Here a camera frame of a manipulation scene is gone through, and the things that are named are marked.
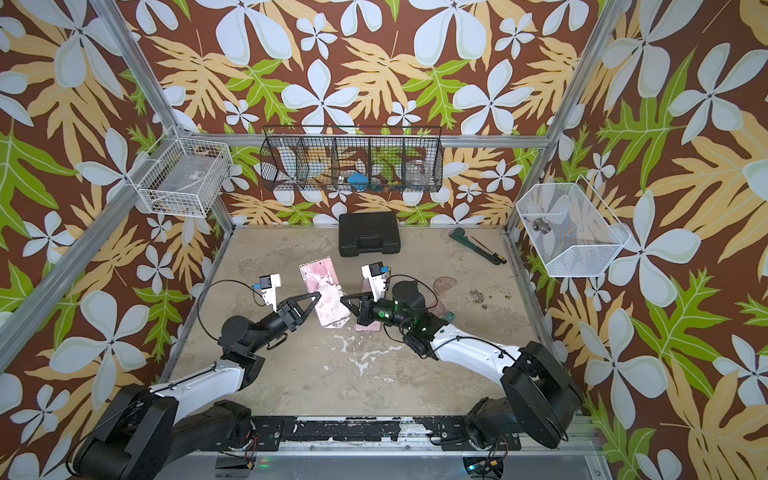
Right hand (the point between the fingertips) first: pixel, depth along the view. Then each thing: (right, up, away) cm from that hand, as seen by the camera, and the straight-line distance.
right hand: (340, 301), depth 74 cm
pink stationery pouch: (-5, +6, -1) cm, 8 cm away
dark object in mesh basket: (+56, +20, +11) cm, 61 cm away
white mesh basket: (+64, +18, +8) cm, 67 cm away
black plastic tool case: (+5, +20, +37) cm, 43 cm away
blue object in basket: (+3, +35, +20) cm, 41 cm away
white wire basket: (-48, +35, +12) cm, 61 cm away
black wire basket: (+1, +44, +24) cm, 50 cm away
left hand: (-4, +2, -1) cm, 5 cm away
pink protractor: (+32, +2, +31) cm, 45 cm away
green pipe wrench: (+42, +21, +45) cm, 65 cm away
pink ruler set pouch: (+8, -11, +19) cm, 24 cm away
